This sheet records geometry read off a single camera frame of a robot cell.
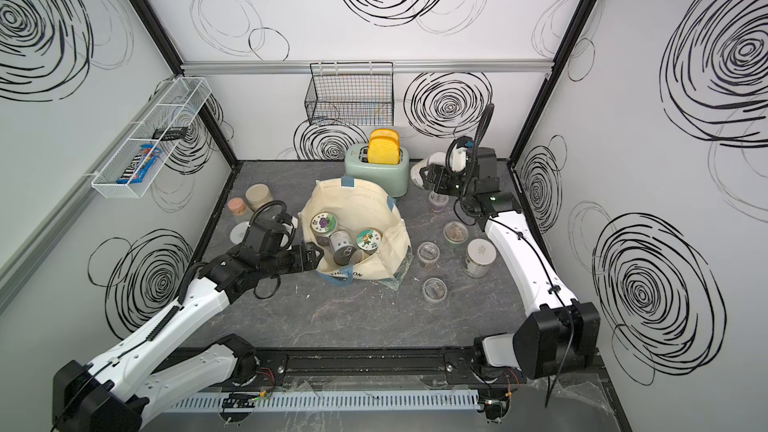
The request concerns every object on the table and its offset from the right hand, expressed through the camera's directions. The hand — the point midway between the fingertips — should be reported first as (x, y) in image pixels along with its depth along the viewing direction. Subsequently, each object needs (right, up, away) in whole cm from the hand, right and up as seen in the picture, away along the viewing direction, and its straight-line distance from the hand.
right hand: (437, 171), depth 78 cm
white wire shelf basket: (-76, +19, +9) cm, 79 cm away
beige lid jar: (-59, -7, +25) cm, 64 cm away
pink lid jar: (-62, -10, +17) cm, 65 cm away
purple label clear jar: (+4, -9, +24) cm, 26 cm away
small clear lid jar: (0, -32, +4) cm, 33 cm away
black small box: (-71, +10, +1) cm, 71 cm away
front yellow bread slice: (-15, +8, +19) cm, 25 cm away
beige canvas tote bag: (-23, -9, +14) cm, 28 cm away
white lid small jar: (-1, +3, -2) cm, 4 cm away
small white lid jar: (-33, -16, +14) cm, 39 cm away
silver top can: (-26, -21, +9) cm, 35 cm away
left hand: (-34, -22, +1) cm, 40 cm away
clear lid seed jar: (-1, -24, +11) cm, 27 cm away
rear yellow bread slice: (-14, +14, +21) cm, 29 cm away
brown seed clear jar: (+8, -19, +16) cm, 26 cm away
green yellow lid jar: (-19, -20, +11) cm, 30 cm away
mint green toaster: (-12, -1, +22) cm, 25 cm away
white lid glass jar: (+13, -24, +7) cm, 28 cm away
